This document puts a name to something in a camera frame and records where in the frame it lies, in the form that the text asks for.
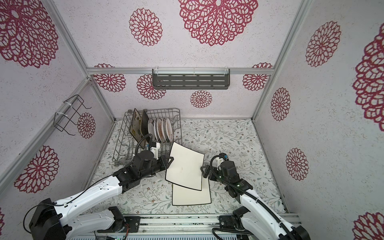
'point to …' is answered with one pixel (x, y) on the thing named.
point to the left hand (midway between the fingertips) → (174, 160)
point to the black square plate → (144, 128)
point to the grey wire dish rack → (126, 143)
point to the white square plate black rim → (184, 196)
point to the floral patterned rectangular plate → (135, 129)
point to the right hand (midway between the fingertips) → (206, 167)
